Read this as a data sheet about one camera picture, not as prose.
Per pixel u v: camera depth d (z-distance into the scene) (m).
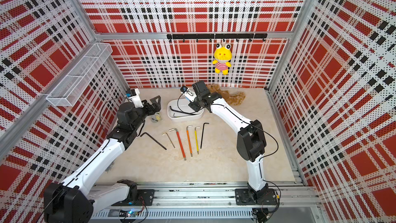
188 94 0.75
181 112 1.08
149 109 0.69
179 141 0.93
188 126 0.99
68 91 0.70
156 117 0.99
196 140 0.94
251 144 0.51
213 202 0.73
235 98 1.01
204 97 0.65
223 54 0.91
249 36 0.89
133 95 0.65
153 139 0.94
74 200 0.38
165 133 0.97
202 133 0.96
